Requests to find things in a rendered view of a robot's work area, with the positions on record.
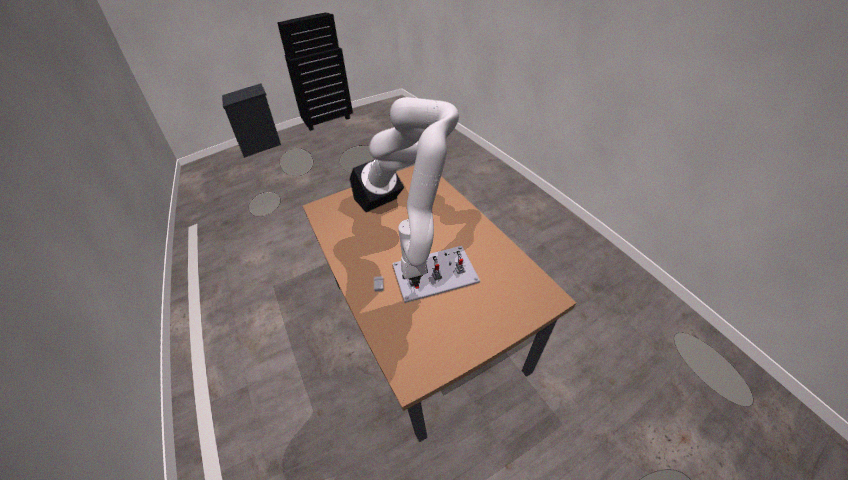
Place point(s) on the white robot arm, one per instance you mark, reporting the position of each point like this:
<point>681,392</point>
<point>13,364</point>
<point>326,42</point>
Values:
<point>411,116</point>

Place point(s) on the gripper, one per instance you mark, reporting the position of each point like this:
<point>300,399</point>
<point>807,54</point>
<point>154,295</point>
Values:
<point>413,272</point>

